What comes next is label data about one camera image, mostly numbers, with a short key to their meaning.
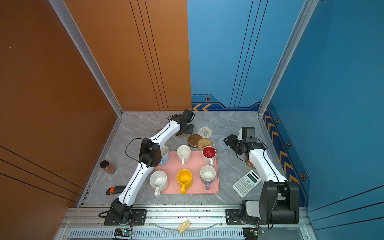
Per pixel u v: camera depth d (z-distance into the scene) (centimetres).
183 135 96
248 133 67
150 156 68
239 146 73
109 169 84
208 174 87
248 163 89
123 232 71
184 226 71
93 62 91
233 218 72
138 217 74
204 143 101
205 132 108
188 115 89
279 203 41
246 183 83
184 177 85
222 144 101
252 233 69
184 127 82
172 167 94
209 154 94
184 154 93
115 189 81
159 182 83
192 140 102
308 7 70
